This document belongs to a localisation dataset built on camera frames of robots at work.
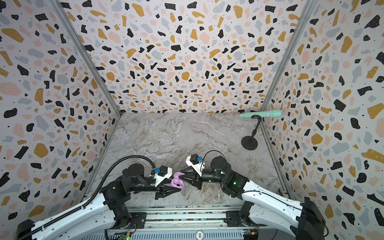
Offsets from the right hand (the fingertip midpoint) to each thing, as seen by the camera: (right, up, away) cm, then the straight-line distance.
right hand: (181, 172), depth 64 cm
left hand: (0, -5, -2) cm, 5 cm away
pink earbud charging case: (-2, -3, -1) cm, 4 cm away
